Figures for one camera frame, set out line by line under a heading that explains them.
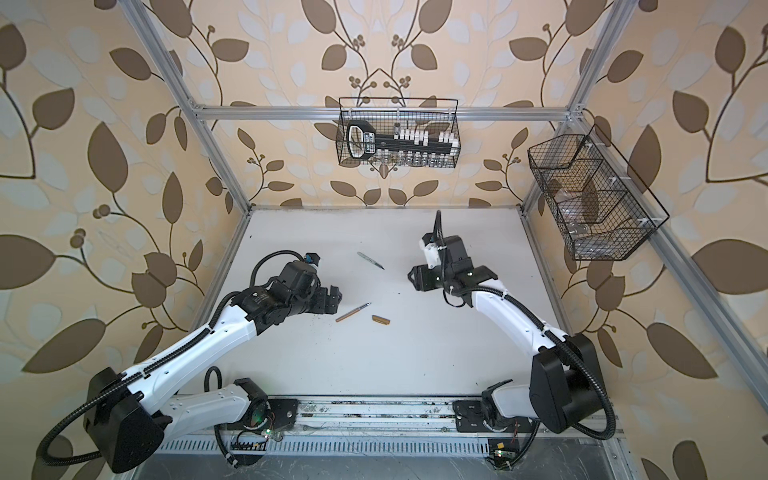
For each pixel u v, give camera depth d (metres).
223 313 0.52
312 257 0.72
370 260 1.05
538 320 0.47
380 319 0.91
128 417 0.38
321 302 0.71
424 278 0.74
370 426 0.74
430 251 0.77
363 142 0.84
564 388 0.41
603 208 0.73
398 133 0.81
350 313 0.91
